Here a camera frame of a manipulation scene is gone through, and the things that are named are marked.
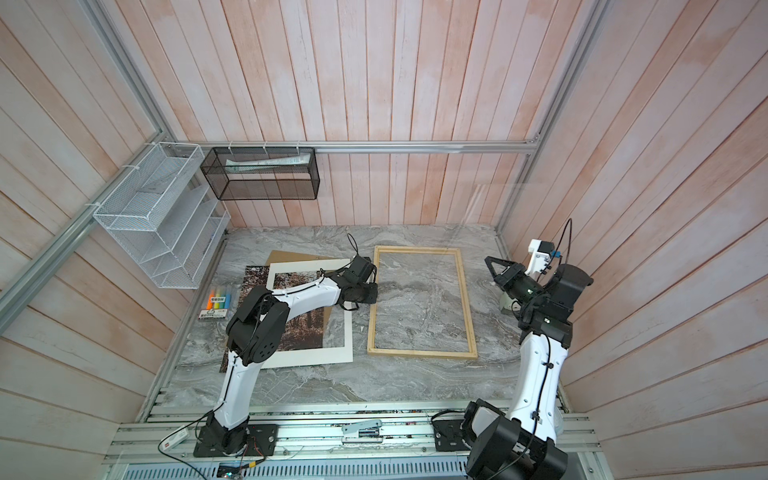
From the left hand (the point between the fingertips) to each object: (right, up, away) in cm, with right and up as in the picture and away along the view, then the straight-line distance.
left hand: (373, 298), depth 99 cm
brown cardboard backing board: (-36, +15, +15) cm, 41 cm away
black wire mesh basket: (-41, +44, +8) cm, 61 cm away
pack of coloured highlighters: (-52, -1, -1) cm, 52 cm away
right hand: (+28, +13, -27) cm, 41 cm away
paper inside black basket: (-38, +43, -8) cm, 58 cm away
